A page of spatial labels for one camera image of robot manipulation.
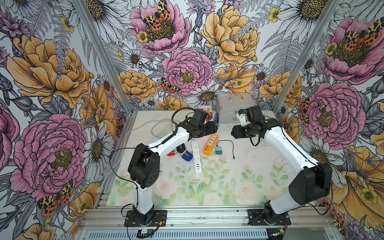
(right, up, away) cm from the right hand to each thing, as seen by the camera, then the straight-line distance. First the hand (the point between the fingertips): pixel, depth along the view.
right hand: (235, 135), depth 84 cm
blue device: (-27, -13, +10) cm, 32 cm away
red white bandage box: (-11, +13, +31) cm, 35 cm away
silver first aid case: (+1, +20, +23) cm, 31 cm away
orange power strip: (-12, -7, +15) cm, 21 cm away
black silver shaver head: (-31, -9, +13) cm, 35 cm away
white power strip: (-21, -18, +6) cm, 28 cm away
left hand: (-13, +1, +4) cm, 14 cm away
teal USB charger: (-7, -11, +14) cm, 19 cm away
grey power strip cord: (-50, +9, +31) cm, 60 cm away
